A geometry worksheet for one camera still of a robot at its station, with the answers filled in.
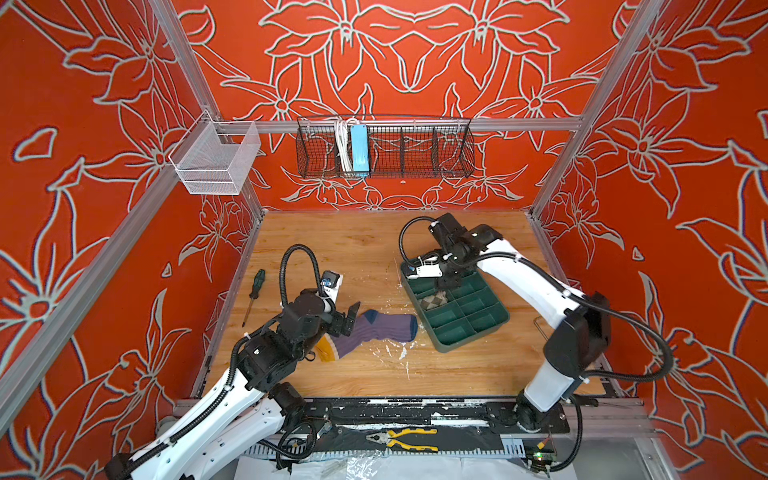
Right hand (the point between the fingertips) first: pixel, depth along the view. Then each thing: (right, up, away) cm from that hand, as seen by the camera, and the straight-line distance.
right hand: (433, 269), depth 83 cm
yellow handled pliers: (-12, -38, -14) cm, 42 cm away
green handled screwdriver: (-56, -9, +12) cm, 58 cm away
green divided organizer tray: (+8, -14, +2) cm, 16 cm away
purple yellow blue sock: (-19, -18, +5) cm, 26 cm away
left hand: (-25, -5, -12) cm, 28 cm away
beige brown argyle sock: (+1, -10, +4) cm, 11 cm away
